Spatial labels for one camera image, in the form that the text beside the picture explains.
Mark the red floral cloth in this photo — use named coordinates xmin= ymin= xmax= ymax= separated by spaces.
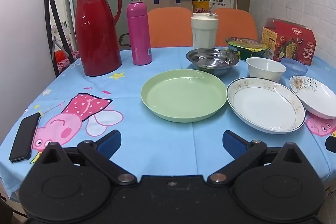
xmin=51 ymin=25 xmax=79 ymax=72

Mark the blue cartoon printed tablecloth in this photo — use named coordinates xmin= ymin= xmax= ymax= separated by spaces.
xmin=0 ymin=46 xmax=336 ymax=201

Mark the pale green tumbler cup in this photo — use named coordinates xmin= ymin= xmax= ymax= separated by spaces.
xmin=191 ymin=13 xmax=219 ymax=50

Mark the white floral plate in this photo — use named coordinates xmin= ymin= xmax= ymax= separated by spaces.
xmin=289 ymin=75 xmax=336 ymax=120

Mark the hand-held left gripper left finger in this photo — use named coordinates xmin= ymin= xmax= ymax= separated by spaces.
xmin=39 ymin=130 xmax=137 ymax=186

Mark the red thermos jug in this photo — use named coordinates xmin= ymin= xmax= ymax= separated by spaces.
xmin=73 ymin=0 xmax=123 ymax=77

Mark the green plastic plate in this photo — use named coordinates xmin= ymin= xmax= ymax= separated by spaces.
xmin=141 ymin=69 xmax=227 ymax=123

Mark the stainless steel bowl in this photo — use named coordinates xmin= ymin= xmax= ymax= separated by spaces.
xmin=186 ymin=48 xmax=240 ymax=77

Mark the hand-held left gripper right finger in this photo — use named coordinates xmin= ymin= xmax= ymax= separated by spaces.
xmin=207 ymin=130 xmax=301 ymax=186

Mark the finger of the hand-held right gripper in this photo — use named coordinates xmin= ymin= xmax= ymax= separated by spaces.
xmin=325 ymin=136 xmax=336 ymax=154

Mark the green instant noodle bowl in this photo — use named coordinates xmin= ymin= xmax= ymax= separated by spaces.
xmin=226 ymin=37 xmax=269 ymax=60

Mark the small white ceramic bowl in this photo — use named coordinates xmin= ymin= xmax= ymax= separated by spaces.
xmin=246 ymin=57 xmax=287 ymax=82

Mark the black smartphone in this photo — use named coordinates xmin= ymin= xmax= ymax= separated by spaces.
xmin=9 ymin=112 xmax=42 ymax=163

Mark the pink insulated bottle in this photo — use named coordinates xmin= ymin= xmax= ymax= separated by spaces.
xmin=127 ymin=1 xmax=153 ymax=65

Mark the blue plastic bowl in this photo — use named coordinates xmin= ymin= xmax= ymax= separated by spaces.
xmin=280 ymin=58 xmax=308 ymax=77

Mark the black metal rack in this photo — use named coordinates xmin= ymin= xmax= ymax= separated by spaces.
xmin=44 ymin=0 xmax=75 ymax=77

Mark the red cracker box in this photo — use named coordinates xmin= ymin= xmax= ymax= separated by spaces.
xmin=262 ymin=17 xmax=317 ymax=66

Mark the white gold-rimmed plate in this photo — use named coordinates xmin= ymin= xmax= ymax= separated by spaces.
xmin=226 ymin=77 xmax=306 ymax=134

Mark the yellow snack bag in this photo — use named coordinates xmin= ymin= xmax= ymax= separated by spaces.
xmin=192 ymin=1 xmax=216 ymax=14

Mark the orange chair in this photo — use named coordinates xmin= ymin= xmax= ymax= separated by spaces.
xmin=147 ymin=7 xmax=194 ymax=48
xmin=213 ymin=8 xmax=258 ymax=47

